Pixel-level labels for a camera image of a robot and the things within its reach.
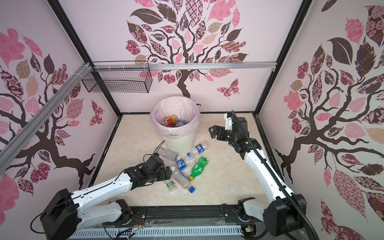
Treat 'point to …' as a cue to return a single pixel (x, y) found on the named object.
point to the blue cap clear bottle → (180, 178)
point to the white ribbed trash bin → (180, 145)
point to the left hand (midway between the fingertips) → (166, 176)
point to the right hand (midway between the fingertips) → (216, 128)
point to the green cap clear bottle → (172, 187)
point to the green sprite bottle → (198, 168)
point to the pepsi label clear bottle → (198, 149)
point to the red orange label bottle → (170, 120)
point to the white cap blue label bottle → (180, 123)
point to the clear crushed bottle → (168, 154)
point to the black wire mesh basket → (120, 76)
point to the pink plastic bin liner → (185, 108)
